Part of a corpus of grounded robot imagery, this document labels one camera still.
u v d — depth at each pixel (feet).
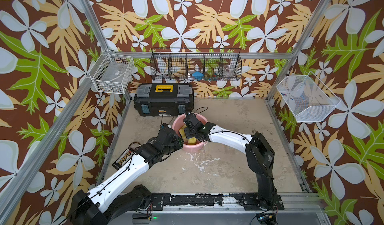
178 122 2.75
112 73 2.85
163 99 3.16
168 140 1.93
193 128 2.26
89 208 1.24
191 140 2.82
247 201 2.42
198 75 3.07
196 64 3.24
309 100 2.67
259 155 1.63
